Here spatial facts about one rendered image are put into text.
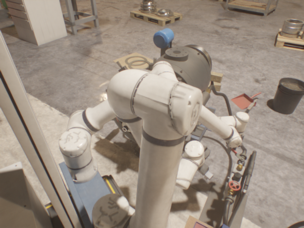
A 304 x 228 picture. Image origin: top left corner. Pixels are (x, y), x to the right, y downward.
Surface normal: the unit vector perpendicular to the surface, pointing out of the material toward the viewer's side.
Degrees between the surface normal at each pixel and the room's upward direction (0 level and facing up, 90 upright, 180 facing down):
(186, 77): 40
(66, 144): 10
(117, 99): 86
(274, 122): 0
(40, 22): 90
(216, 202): 0
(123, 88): 51
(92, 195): 0
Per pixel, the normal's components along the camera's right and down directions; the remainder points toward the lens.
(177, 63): 0.22, -0.69
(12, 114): 0.55, 0.52
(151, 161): -0.48, 0.40
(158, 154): -0.14, 0.48
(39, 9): 0.81, 0.36
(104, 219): -0.15, -0.74
